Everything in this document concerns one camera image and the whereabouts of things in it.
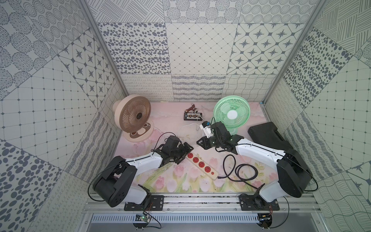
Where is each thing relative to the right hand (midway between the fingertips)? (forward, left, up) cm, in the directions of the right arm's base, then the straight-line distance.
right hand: (199, 143), depth 84 cm
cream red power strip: (-10, -2, -9) cm, 14 cm away
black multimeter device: (+29, +4, -9) cm, 30 cm away
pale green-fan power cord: (+25, +3, -14) cm, 29 cm away
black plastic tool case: (+10, -45, -6) cm, 46 cm away
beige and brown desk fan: (+9, +38, +15) cm, 42 cm away
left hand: (-1, +5, -4) cm, 7 cm away
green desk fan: (+14, -20, +14) cm, 28 cm away
